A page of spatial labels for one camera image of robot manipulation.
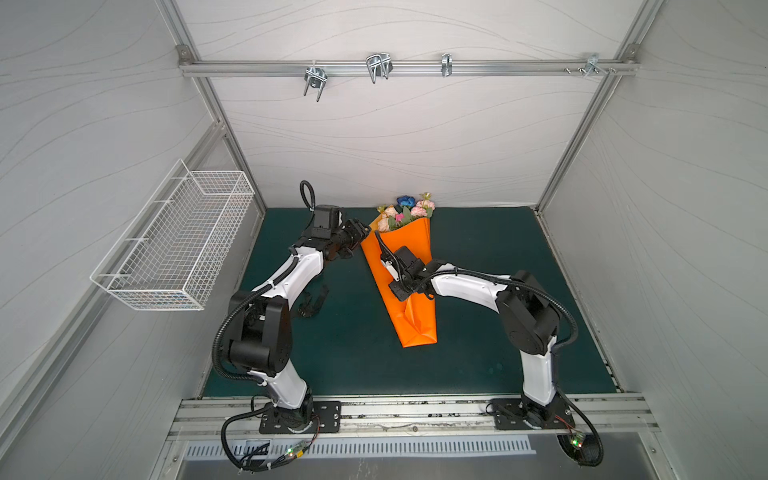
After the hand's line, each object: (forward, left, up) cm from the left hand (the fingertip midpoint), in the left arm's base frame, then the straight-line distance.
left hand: (372, 227), depth 90 cm
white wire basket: (-20, +45, +12) cm, 51 cm away
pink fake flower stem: (+25, -18, -15) cm, 34 cm away
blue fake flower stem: (+24, -10, -13) cm, 29 cm away
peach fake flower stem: (+18, -2, -16) cm, 24 cm away
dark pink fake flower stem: (+17, -8, -14) cm, 24 cm away
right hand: (-8, -10, -14) cm, 19 cm away
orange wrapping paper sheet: (-22, -13, -15) cm, 30 cm away
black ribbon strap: (-17, +20, -19) cm, 32 cm away
